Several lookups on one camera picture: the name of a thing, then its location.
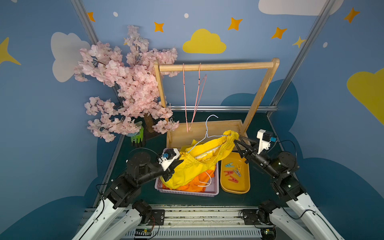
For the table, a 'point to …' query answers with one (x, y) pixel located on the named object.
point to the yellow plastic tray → (235, 174)
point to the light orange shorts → (198, 184)
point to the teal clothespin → (229, 165)
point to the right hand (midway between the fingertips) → (240, 137)
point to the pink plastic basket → (212, 188)
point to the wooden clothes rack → (179, 134)
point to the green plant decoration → (139, 137)
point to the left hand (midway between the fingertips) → (181, 155)
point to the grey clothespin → (237, 172)
